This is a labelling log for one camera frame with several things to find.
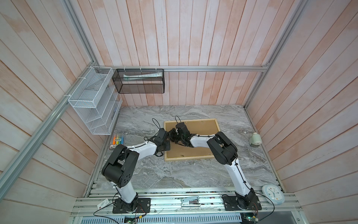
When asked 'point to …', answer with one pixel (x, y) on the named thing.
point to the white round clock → (274, 193)
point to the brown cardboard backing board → (196, 127)
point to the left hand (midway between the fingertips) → (166, 147)
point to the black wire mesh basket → (139, 80)
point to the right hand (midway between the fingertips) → (163, 134)
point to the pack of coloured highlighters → (117, 140)
